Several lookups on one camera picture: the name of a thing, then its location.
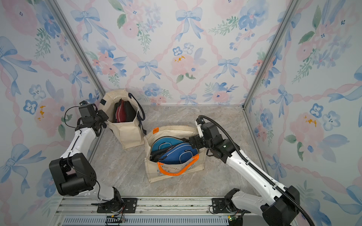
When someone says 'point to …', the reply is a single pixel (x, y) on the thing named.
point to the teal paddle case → (161, 142)
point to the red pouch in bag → (123, 112)
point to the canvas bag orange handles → (156, 171)
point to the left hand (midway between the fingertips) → (102, 112)
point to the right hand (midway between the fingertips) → (194, 128)
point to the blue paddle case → (179, 154)
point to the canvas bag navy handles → (129, 134)
